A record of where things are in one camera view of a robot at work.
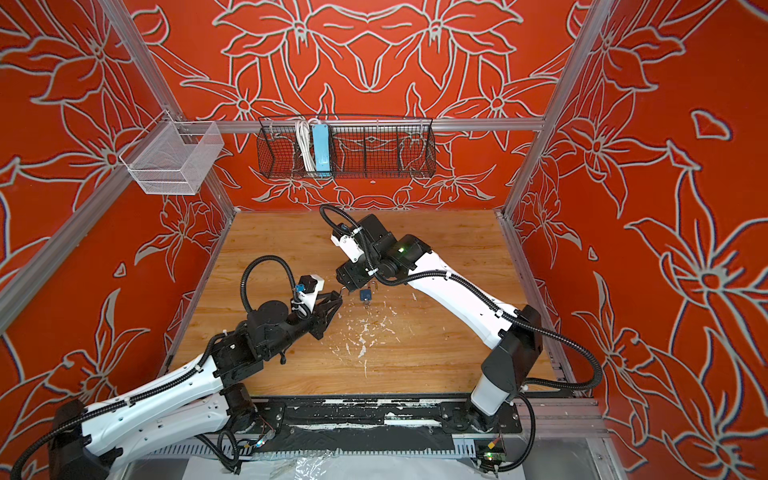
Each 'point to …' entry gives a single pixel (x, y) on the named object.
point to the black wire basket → (361, 148)
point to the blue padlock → (366, 296)
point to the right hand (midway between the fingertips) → (342, 269)
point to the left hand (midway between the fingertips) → (336, 296)
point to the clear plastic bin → (172, 158)
